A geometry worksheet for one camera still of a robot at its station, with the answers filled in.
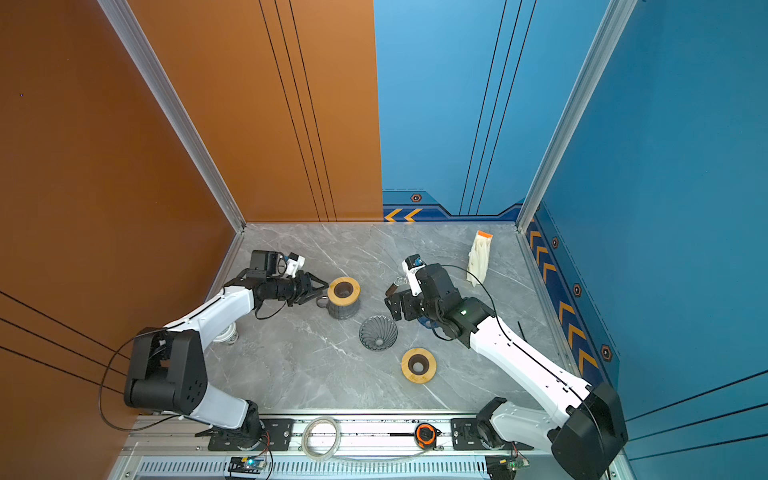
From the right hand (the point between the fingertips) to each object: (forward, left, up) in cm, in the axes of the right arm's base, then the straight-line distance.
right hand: (400, 295), depth 78 cm
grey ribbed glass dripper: (-3, +7, -16) cm, 18 cm away
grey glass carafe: (+3, +19, -14) cm, 24 cm away
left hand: (+7, +22, -5) cm, 24 cm away
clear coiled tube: (-28, +24, -17) cm, 41 cm away
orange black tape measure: (-29, -6, -16) cm, 34 cm away
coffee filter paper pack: (+22, -27, -12) cm, 37 cm away
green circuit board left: (-34, +37, -20) cm, 54 cm away
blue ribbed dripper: (+1, -8, -18) cm, 20 cm away
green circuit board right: (-34, -27, -19) cm, 48 cm away
